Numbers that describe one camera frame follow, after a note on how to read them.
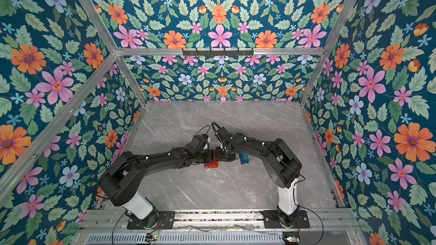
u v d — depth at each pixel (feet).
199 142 2.36
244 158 2.91
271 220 2.39
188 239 2.41
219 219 2.46
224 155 2.63
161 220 2.44
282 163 1.64
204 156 2.63
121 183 1.48
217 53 3.04
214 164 2.95
